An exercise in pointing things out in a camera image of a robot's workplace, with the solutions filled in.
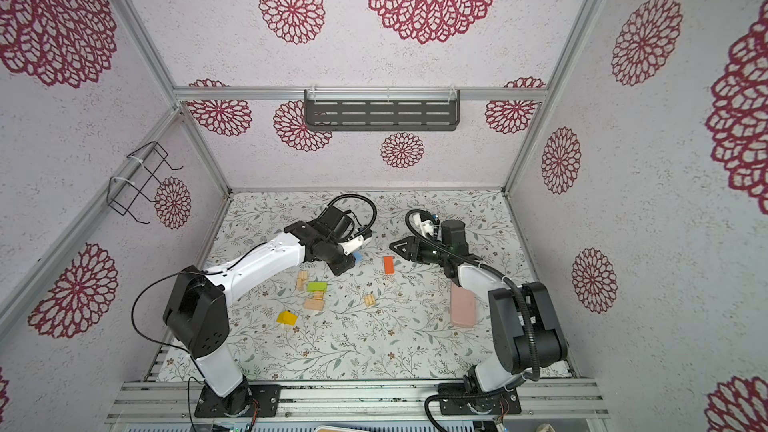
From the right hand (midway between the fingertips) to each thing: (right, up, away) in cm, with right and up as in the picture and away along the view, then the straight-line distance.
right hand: (395, 245), depth 86 cm
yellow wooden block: (-32, -21, +1) cm, 38 cm away
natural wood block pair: (-29, -10, +9) cm, 32 cm away
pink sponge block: (+21, -19, +3) cm, 28 cm away
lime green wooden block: (-24, -14, +9) cm, 29 cm away
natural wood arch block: (-23, -18, +4) cm, 30 cm away
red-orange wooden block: (-1, -8, +13) cm, 16 cm away
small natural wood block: (-8, -17, +4) cm, 19 cm away
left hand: (-15, -5, +2) cm, 16 cm away
